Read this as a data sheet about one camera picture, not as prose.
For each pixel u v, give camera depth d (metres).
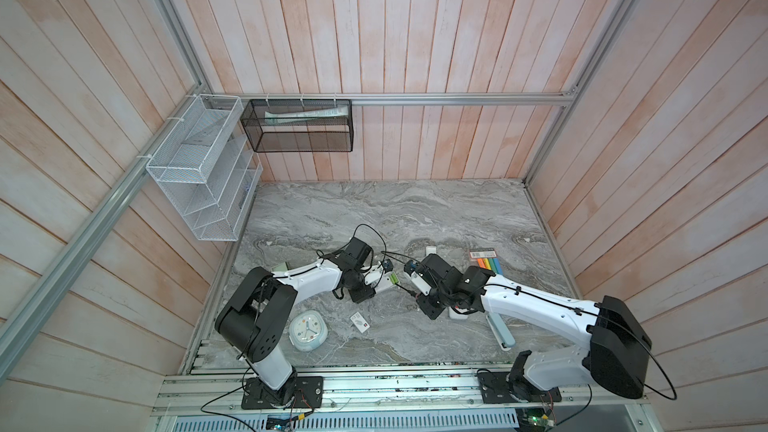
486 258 0.98
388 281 0.92
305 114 0.90
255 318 0.48
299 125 1.04
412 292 0.85
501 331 0.80
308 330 0.81
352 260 0.73
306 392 0.73
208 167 0.67
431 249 1.01
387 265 0.82
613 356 0.40
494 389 0.73
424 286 0.71
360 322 0.84
